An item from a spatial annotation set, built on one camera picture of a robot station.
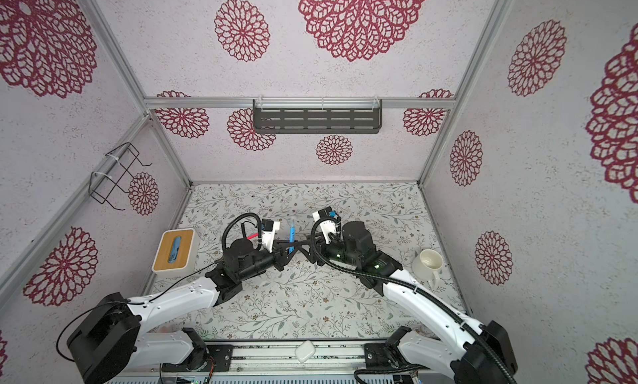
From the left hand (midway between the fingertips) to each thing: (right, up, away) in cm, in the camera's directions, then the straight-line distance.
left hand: (299, 247), depth 77 cm
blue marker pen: (-2, +4, -4) cm, 6 cm away
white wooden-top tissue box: (-47, -5, +14) cm, 49 cm away
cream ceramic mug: (+44, -8, +10) cm, 46 cm away
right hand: (+1, +4, -7) cm, 8 cm away
